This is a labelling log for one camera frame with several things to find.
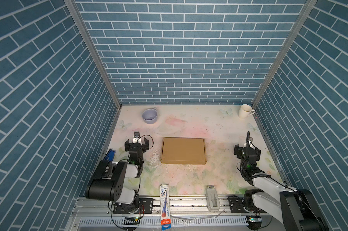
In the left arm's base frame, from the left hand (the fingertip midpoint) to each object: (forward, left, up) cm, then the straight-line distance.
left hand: (140, 138), depth 91 cm
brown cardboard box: (-7, -28, -3) cm, 29 cm away
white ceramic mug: (+23, -74, +2) cm, 78 cm away
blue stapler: (-9, +18, -7) cm, 22 cm away
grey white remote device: (-34, -42, -4) cm, 55 cm away
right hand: (-6, -68, +1) cm, 68 cm away
